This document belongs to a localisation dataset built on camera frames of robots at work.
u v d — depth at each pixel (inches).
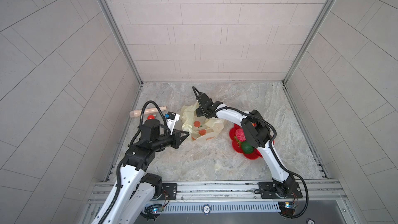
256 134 22.6
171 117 24.1
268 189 28.3
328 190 28.7
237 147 33.2
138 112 37.0
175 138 23.3
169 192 27.9
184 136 26.3
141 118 20.4
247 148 31.4
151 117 36.8
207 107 30.9
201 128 36.7
